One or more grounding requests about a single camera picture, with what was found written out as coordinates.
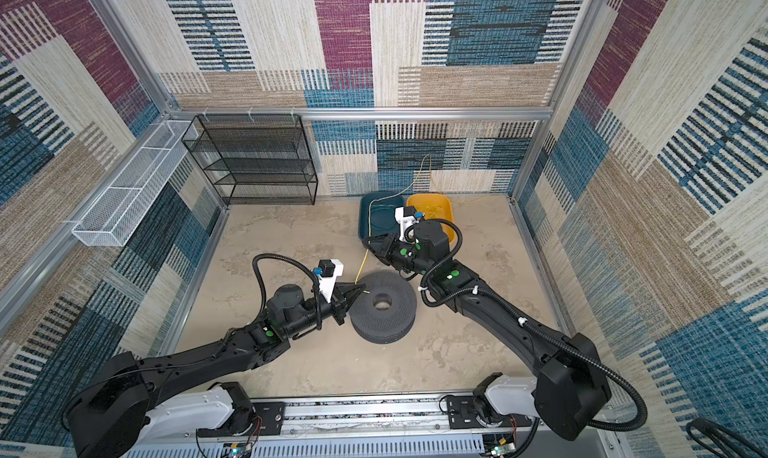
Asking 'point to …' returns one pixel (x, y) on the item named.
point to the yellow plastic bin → (434, 206)
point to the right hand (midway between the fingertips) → (363, 244)
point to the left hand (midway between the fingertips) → (365, 285)
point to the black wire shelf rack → (255, 158)
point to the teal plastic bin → (376, 213)
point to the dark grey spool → (389, 325)
